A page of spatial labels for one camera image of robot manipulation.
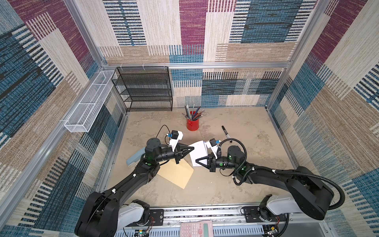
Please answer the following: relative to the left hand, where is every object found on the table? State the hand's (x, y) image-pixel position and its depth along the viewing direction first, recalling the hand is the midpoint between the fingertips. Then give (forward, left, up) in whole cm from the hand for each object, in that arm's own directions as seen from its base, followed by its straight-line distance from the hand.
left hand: (193, 148), depth 73 cm
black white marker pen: (+24, -24, -22) cm, 40 cm away
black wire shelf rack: (+52, +33, -3) cm, 62 cm away
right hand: (-4, -3, -7) cm, 9 cm away
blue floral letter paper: (-1, -3, 0) cm, 3 cm away
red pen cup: (+29, -1, -14) cm, 32 cm away
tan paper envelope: (-3, +8, -23) cm, 25 cm away
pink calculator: (-30, -3, -22) cm, 37 cm away
